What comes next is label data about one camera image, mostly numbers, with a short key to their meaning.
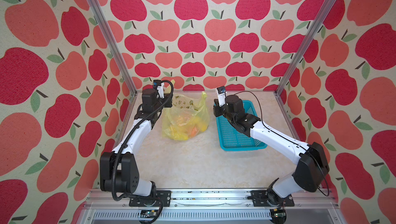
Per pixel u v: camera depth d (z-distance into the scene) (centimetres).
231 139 96
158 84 70
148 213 72
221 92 68
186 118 85
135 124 55
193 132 91
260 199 73
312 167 42
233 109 60
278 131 52
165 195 75
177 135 88
